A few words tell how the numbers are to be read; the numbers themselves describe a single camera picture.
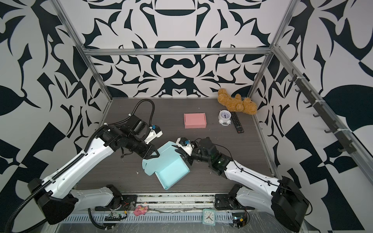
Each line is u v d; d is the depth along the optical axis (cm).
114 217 73
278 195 41
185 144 63
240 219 71
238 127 102
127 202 73
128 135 53
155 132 64
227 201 74
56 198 39
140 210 70
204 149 58
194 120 101
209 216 69
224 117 105
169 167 80
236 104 104
